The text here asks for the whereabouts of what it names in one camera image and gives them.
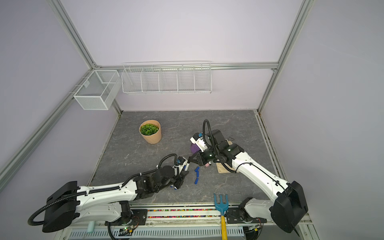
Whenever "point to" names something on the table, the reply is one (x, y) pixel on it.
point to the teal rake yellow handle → (222, 207)
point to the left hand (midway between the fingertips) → (186, 172)
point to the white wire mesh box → (96, 90)
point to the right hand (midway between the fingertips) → (191, 161)
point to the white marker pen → (186, 166)
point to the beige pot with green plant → (151, 131)
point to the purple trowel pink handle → (195, 149)
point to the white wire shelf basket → (173, 79)
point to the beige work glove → (221, 169)
